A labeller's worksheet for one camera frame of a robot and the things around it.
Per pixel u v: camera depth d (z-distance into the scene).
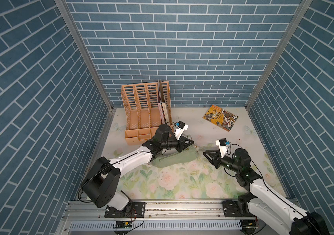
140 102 1.11
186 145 0.76
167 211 0.75
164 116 0.91
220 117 1.13
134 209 0.73
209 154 0.77
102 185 0.43
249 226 0.71
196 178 0.85
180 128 0.70
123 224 0.72
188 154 0.80
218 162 0.70
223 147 0.71
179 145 0.70
